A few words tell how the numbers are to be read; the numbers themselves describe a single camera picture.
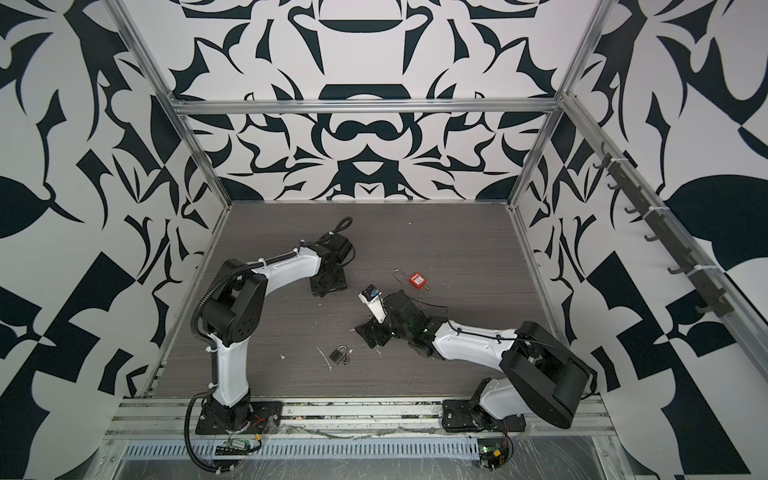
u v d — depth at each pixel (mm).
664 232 549
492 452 714
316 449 713
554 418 415
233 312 518
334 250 802
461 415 743
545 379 430
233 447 687
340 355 844
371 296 741
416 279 969
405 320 657
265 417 737
